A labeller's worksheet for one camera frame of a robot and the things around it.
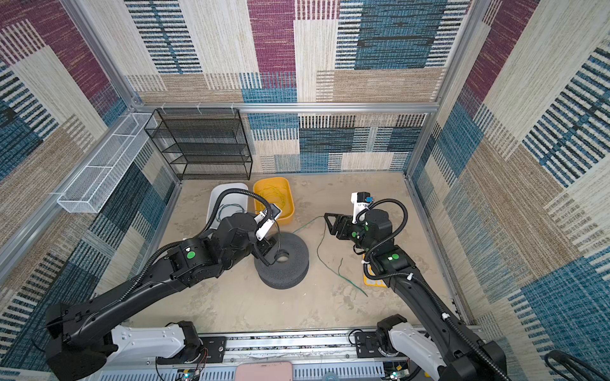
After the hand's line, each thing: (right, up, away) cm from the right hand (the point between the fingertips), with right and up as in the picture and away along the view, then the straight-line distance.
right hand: (331, 220), depth 76 cm
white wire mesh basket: (-72, +11, -4) cm, 72 cm away
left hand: (-18, 0, -7) cm, 20 cm away
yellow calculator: (+15, -23, +9) cm, 29 cm away
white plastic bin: (-42, +5, +32) cm, 53 cm away
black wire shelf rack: (-56, +31, +33) cm, 72 cm away
